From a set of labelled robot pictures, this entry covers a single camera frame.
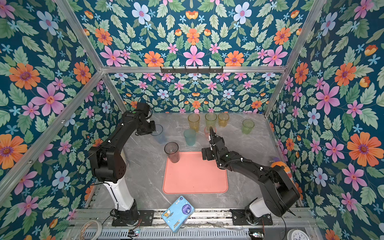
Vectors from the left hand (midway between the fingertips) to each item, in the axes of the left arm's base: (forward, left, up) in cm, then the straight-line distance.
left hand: (153, 126), depth 89 cm
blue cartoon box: (-46, -15, -11) cm, 50 cm away
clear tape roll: (-50, +22, -15) cm, 57 cm away
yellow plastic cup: (+8, -24, -5) cm, 26 cm away
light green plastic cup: (+5, -62, -12) cm, 63 cm away
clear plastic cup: (+10, -13, -11) cm, 20 cm away
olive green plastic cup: (+15, -37, -12) cm, 42 cm away
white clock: (-57, -69, -13) cm, 91 cm away
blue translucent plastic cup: (-5, -3, -2) cm, 6 cm away
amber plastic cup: (+16, -47, -14) cm, 51 cm away
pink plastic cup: (+2, -33, -11) cm, 35 cm away
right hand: (-13, -33, -8) cm, 36 cm away
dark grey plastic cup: (-15, -12, -3) cm, 19 cm away
